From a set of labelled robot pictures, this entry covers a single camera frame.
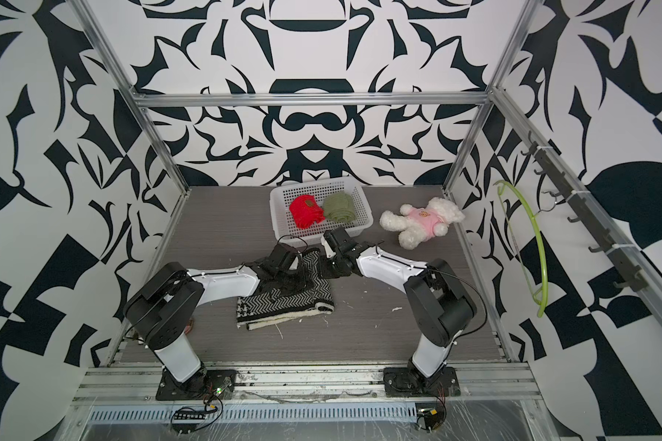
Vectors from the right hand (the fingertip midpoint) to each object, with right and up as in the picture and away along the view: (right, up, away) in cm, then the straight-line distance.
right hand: (318, 266), depth 90 cm
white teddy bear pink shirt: (+35, +13, +9) cm, 39 cm away
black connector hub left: (-33, -36, -17) cm, 51 cm away
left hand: (-1, -4, +1) cm, 4 cm away
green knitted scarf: (+7, +19, +15) cm, 25 cm away
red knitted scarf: (-6, +18, +15) cm, 24 cm away
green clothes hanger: (+53, -4, -26) cm, 59 cm away
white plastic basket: (-14, +12, +18) cm, 25 cm away
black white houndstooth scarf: (-16, -12, -5) cm, 20 cm away
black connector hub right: (+30, -36, -18) cm, 50 cm away
